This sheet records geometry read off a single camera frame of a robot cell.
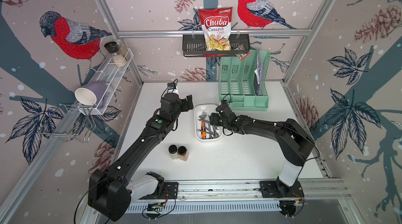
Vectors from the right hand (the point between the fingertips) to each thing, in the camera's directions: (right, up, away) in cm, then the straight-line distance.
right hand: (213, 117), depth 93 cm
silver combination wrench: (-4, -3, +5) cm, 7 cm away
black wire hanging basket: (-12, +44, +3) cm, 46 cm away
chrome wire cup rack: (-57, +3, -32) cm, 65 cm away
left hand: (-14, +15, -14) cm, 25 cm away
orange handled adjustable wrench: (-6, -9, 0) cm, 11 cm away
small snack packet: (+17, +37, -3) cm, 40 cm away
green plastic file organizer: (+27, +23, +29) cm, 45 cm away
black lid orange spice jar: (-16, -16, -16) cm, 28 cm away
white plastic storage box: (0, -9, 0) cm, 9 cm away
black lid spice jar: (-21, -15, -15) cm, 30 cm away
